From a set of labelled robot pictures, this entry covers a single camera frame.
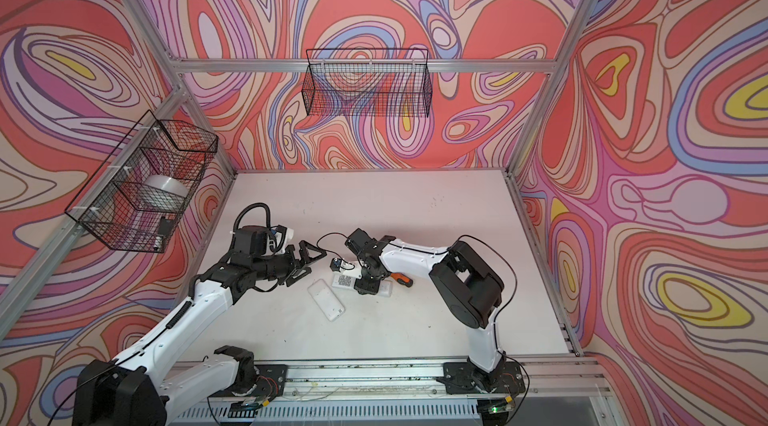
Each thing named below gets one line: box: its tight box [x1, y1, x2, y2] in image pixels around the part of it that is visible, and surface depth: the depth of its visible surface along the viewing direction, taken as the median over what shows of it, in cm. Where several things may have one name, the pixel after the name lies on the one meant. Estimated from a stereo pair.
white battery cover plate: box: [307, 278, 346, 322], surface depth 88 cm
